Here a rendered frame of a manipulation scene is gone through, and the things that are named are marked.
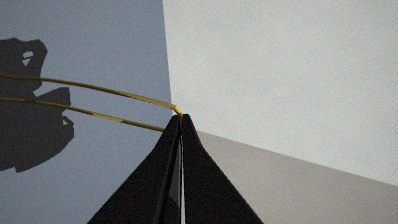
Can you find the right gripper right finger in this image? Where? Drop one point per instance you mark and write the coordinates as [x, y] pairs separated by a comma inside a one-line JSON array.
[[209, 196]]

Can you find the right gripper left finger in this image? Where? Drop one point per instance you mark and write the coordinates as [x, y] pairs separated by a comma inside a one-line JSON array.
[[152, 194]]

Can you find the gold necklace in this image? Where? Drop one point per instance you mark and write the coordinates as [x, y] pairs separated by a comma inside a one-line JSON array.
[[165, 104]]

